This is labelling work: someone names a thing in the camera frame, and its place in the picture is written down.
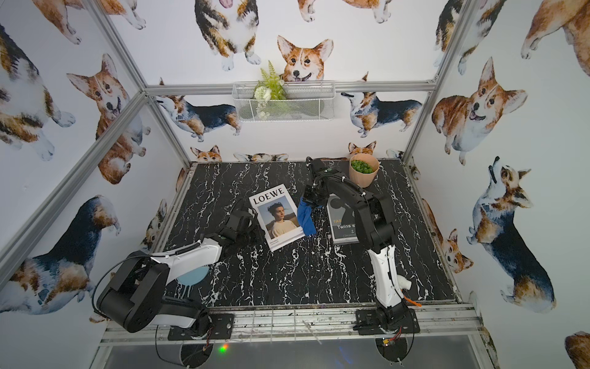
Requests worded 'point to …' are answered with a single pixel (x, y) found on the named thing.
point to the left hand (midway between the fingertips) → (268, 229)
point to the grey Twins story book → (342, 221)
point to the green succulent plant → (362, 167)
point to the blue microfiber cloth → (306, 216)
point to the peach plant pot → (364, 180)
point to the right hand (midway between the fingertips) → (303, 202)
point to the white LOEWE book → (277, 217)
